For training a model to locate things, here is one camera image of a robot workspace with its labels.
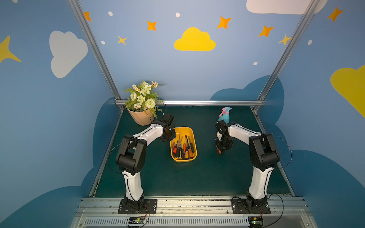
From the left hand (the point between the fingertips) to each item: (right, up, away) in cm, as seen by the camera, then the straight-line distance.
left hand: (173, 135), depth 97 cm
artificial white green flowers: (-18, +25, -11) cm, 32 cm away
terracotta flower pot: (-22, +12, +1) cm, 25 cm away
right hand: (+36, -9, 0) cm, 37 cm away
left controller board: (-17, -41, -25) cm, 51 cm away
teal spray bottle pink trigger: (+37, +14, +2) cm, 40 cm away
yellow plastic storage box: (+7, -8, -2) cm, 11 cm away
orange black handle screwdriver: (+32, -10, -4) cm, 33 cm away
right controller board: (+45, -43, -24) cm, 67 cm away
